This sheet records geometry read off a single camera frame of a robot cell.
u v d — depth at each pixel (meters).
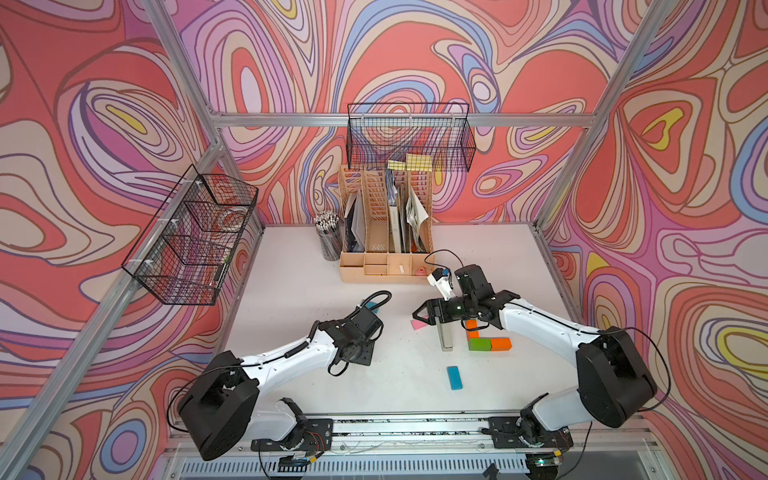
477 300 0.67
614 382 0.43
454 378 0.82
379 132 0.96
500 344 0.87
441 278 0.78
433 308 0.75
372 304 0.77
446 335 0.88
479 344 0.88
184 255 0.74
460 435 0.75
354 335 0.65
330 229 0.96
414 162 0.82
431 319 0.75
